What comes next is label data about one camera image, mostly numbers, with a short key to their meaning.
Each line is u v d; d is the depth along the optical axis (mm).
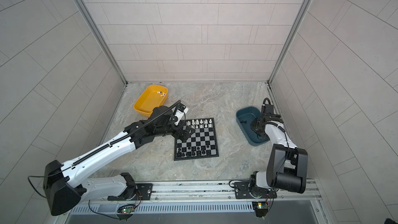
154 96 1078
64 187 364
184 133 631
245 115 981
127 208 642
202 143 846
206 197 708
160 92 1086
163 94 1074
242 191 710
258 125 610
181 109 634
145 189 716
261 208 680
